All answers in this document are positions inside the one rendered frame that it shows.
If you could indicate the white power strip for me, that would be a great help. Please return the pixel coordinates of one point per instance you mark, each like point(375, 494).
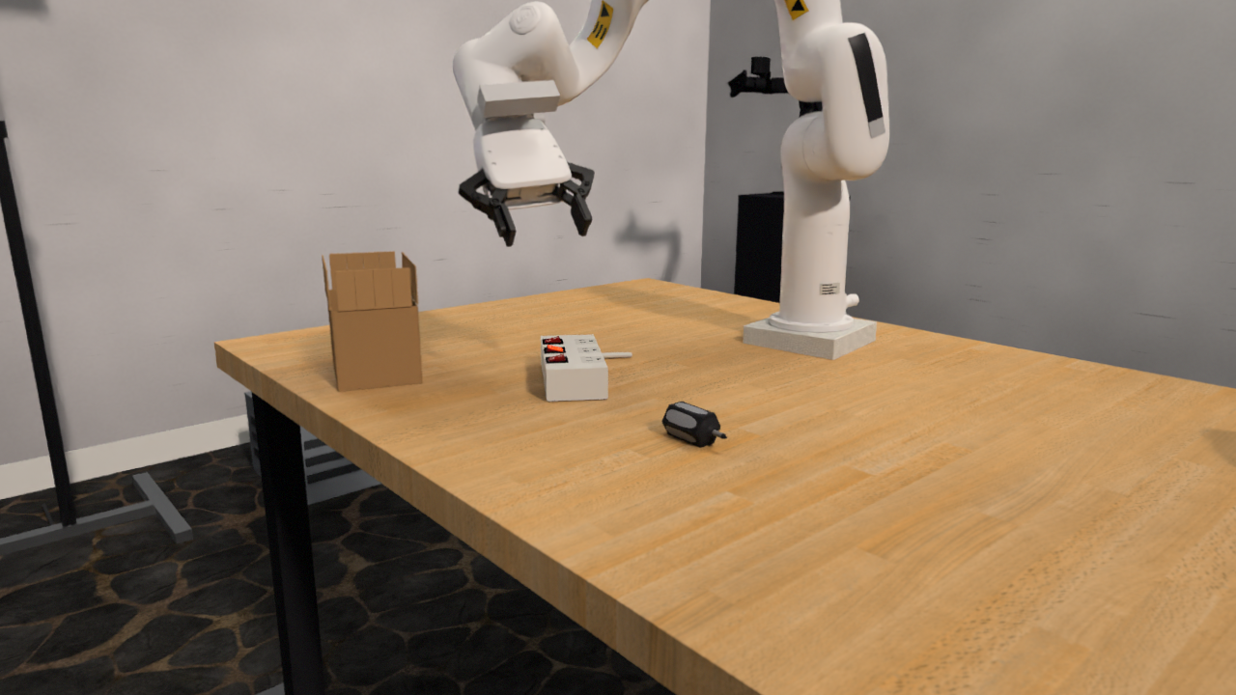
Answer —
point(574, 368)

